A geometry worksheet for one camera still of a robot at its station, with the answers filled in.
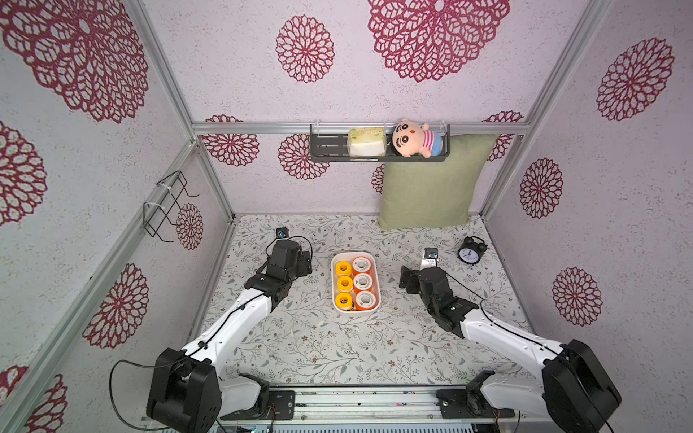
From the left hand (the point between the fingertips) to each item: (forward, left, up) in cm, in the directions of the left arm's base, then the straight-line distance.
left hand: (296, 257), depth 85 cm
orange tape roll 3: (-9, -22, -13) cm, 27 cm away
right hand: (-2, -36, -2) cm, 37 cm away
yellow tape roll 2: (-11, -15, -13) cm, 23 cm away
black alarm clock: (+11, -63, -11) cm, 65 cm away
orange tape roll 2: (-2, -22, -13) cm, 25 cm away
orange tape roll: (+6, -21, -14) cm, 26 cm away
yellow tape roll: (-2, -15, -14) cm, 21 cm away
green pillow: (+27, -49, +2) cm, 56 cm away
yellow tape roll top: (+4, -15, -13) cm, 20 cm away
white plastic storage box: (+9, -17, -13) cm, 23 cm away
